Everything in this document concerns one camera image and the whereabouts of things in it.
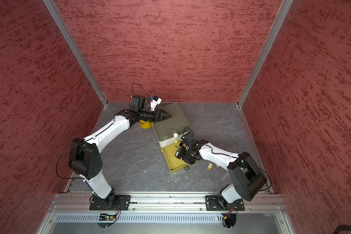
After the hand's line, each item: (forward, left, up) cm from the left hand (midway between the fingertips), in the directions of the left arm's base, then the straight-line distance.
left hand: (167, 120), depth 82 cm
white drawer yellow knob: (-8, -2, -9) cm, 12 cm away
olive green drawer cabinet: (-6, -3, -1) cm, 6 cm away
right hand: (-17, -8, -18) cm, 26 cm away
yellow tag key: (-19, -26, -22) cm, 39 cm away
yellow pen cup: (+10, +17, -19) cm, 28 cm away
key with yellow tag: (-31, -22, +13) cm, 40 cm away
